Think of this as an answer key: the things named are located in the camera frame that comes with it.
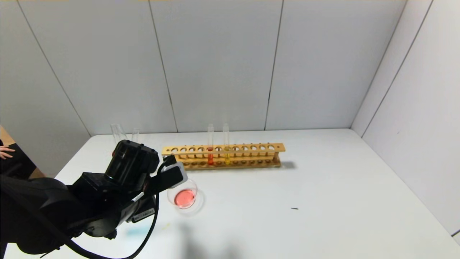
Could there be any wooden test tube rack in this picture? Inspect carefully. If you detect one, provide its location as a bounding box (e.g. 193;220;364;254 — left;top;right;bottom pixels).
162;143;286;171

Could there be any empty glass test tube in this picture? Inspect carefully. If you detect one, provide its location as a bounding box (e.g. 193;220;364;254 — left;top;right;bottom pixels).
111;123;127;144

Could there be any black trouser leg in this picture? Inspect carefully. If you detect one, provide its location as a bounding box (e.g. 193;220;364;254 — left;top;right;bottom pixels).
0;142;37;180

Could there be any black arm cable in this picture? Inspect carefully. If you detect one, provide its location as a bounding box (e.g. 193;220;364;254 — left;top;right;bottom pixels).
36;162;176;259

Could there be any clear glass beaker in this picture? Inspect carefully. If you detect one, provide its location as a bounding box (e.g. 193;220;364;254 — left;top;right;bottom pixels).
167;178;205;217

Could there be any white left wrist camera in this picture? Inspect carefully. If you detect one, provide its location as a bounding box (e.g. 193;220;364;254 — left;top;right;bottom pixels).
151;162;188;196

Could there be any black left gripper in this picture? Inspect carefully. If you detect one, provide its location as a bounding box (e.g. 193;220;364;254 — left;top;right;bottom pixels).
119;195;157;223

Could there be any test tube with orange-red pigment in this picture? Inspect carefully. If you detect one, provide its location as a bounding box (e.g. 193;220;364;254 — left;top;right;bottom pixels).
207;124;215;166

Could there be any test tube with yellow pigment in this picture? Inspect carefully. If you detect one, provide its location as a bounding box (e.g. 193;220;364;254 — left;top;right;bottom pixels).
222;123;231;165

